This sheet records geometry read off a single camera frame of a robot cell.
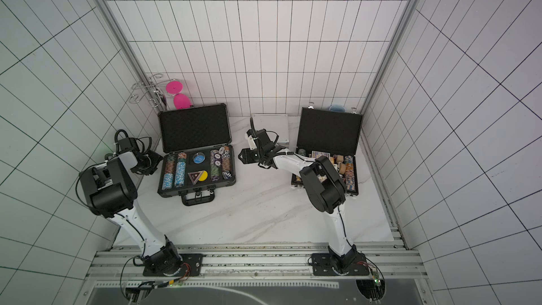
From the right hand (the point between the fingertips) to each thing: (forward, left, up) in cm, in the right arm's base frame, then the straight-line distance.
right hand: (246, 149), depth 96 cm
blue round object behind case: (+31, -46, -1) cm, 56 cm away
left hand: (-5, +41, -6) cm, 42 cm away
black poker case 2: (+10, -43, 0) cm, 44 cm away
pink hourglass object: (+20, +35, +11) cm, 41 cm away
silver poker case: (+20, -14, -3) cm, 25 cm away
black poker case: (-3, +23, -3) cm, 23 cm away
